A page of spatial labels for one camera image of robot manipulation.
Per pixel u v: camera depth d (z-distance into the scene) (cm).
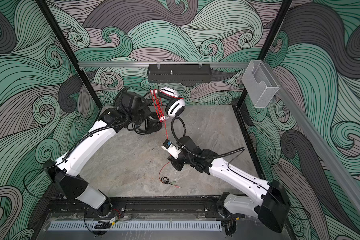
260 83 79
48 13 73
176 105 62
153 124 98
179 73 95
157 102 73
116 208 73
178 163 65
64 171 41
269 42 83
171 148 63
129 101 53
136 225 70
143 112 66
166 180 83
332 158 49
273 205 38
